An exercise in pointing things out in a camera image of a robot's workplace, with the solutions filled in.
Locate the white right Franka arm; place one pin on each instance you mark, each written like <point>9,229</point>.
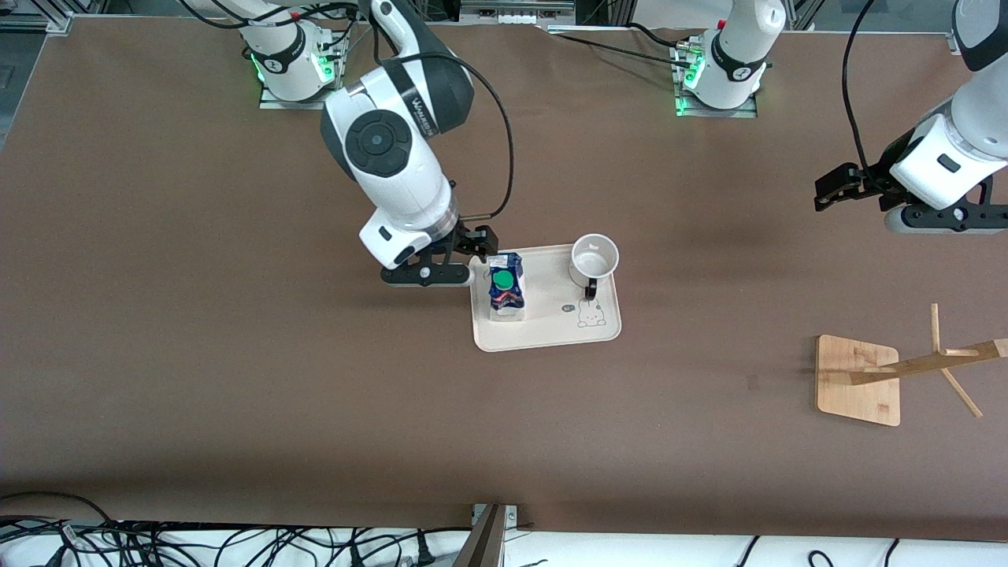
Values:
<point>394,181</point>

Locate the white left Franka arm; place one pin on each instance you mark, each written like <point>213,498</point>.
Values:
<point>945,157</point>

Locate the metal bracket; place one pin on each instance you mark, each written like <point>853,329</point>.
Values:
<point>484,539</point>

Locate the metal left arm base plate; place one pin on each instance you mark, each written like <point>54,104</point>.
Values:
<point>717,113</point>

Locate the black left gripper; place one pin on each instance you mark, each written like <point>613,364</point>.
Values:
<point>876,179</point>

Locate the white metal device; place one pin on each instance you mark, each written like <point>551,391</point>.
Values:
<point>516,9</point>

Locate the aluminium frame rail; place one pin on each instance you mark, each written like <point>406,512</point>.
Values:
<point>35,22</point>
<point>802,14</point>

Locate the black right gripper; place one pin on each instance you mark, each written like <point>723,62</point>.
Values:
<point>465,239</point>

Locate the cream tray with rabbit print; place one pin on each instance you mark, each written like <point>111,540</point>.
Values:
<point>551,315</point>

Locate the blue milk carton green cap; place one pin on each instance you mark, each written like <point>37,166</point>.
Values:
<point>505,287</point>

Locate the wooden cup rack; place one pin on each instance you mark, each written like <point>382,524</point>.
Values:
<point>858,382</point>

